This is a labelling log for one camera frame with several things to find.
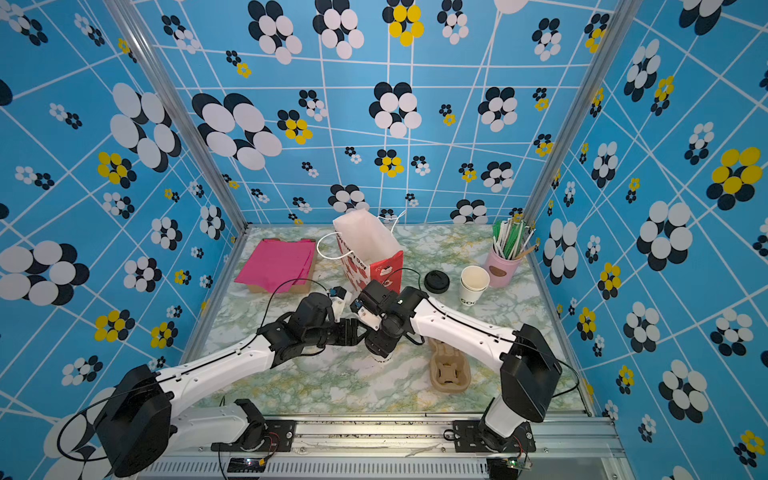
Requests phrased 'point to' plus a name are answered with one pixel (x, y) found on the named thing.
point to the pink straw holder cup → (502, 271)
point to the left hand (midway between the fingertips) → (367, 330)
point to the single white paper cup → (381, 359)
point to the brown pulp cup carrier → (450, 369)
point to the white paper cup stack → (473, 281)
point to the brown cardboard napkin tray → (296, 288)
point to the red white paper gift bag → (369, 251)
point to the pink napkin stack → (279, 264)
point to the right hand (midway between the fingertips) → (385, 338)
